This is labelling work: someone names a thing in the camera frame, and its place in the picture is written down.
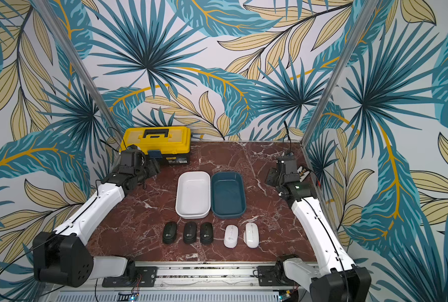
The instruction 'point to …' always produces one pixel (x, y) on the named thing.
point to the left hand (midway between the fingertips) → (153, 168)
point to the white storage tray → (193, 194)
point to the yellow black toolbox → (174, 141)
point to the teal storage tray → (228, 194)
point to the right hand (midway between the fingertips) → (274, 173)
